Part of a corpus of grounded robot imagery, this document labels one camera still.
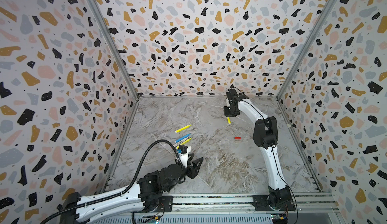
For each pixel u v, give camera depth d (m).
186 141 0.96
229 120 1.06
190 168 0.62
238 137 0.99
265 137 0.65
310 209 0.76
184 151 0.61
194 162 0.64
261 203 0.74
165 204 0.73
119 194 0.49
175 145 0.95
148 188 0.54
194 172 0.64
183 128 1.03
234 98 0.83
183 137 0.97
